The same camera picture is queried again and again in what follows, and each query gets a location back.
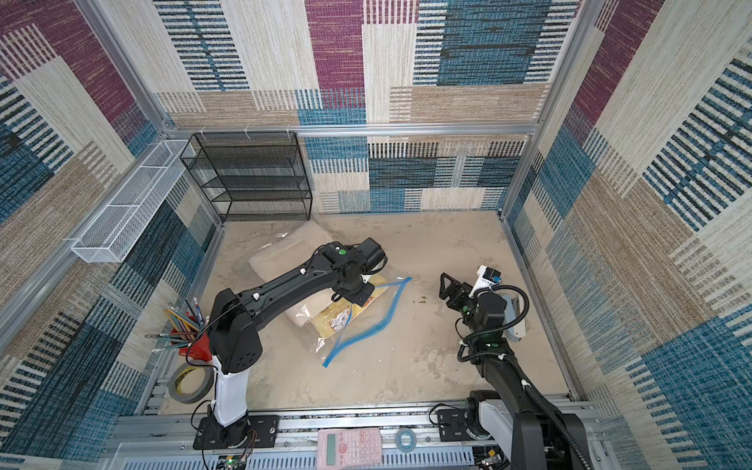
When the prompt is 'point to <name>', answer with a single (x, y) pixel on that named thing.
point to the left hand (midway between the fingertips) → (361, 296)
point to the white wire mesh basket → (108, 238)
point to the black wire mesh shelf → (251, 176)
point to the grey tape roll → (189, 384)
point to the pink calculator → (349, 447)
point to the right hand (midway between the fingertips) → (452, 282)
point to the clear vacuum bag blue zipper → (367, 321)
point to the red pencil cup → (189, 338)
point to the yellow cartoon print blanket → (341, 314)
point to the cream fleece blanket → (289, 256)
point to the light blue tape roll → (405, 448)
